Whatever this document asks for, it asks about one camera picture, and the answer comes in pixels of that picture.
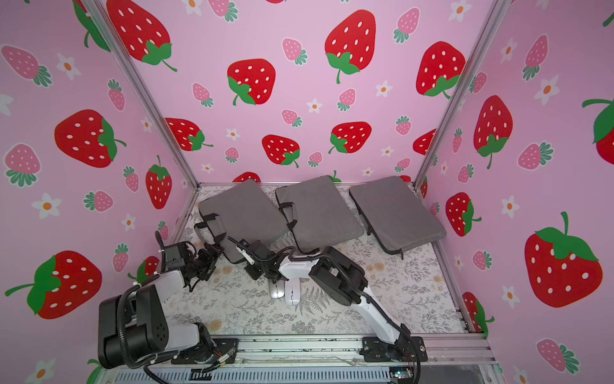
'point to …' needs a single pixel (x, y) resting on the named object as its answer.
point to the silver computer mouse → (277, 290)
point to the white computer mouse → (293, 291)
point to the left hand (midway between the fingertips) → (221, 255)
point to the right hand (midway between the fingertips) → (245, 268)
